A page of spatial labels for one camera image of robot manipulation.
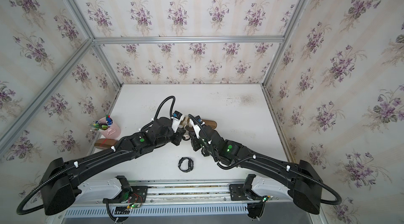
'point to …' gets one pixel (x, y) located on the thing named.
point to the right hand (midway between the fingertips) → (192, 133)
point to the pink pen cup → (112, 132)
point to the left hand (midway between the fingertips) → (186, 130)
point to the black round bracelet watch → (190, 164)
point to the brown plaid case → (103, 143)
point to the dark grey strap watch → (186, 135)
